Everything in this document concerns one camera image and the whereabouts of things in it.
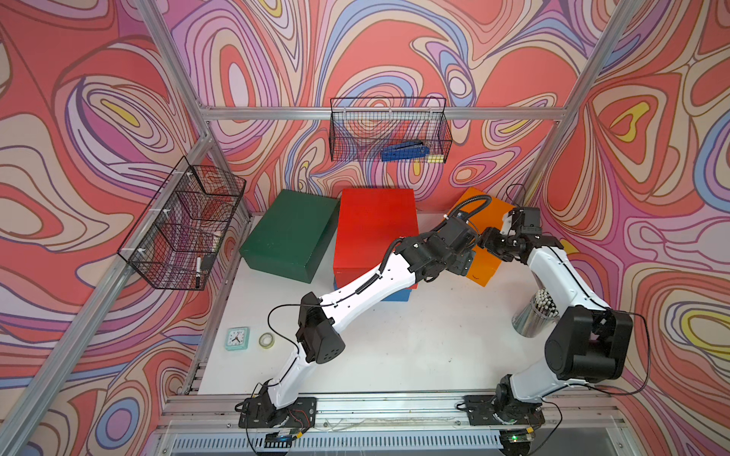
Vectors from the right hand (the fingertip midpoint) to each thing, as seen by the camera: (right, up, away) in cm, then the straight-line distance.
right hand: (483, 248), depth 88 cm
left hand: (-11, -1, -14) cm, 18 cm away
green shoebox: (-63, +4, +11) cm, 64 cm away
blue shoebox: (-27, -12, -15) cm, 34 cm away
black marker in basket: (-80, -5, -16) cm, 82 cm away
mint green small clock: (-76, -27, -4) cm, 81 cm away
